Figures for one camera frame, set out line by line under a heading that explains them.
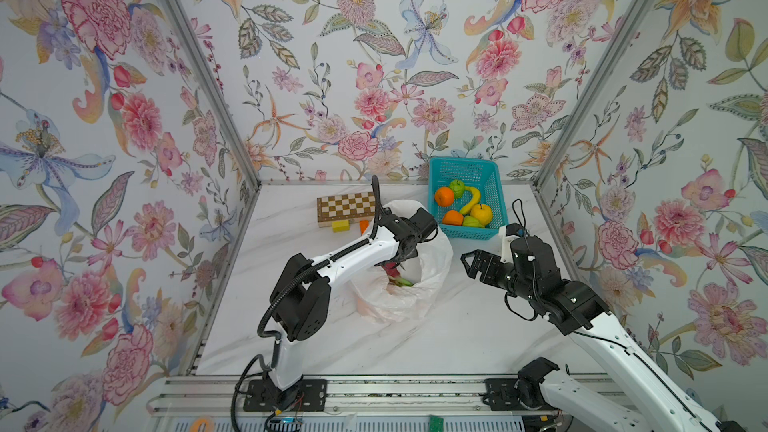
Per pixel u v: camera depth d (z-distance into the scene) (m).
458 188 1.14
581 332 0.45
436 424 0.69
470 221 1.03
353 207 1.13
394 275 0.90
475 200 1.13
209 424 0.70
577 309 0.48
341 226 1.06
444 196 1.10
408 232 0.62
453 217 1.04
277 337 0.53
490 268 0.63
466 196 1.17
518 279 0.58
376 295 0.77
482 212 1.07
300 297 0.49
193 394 0.76
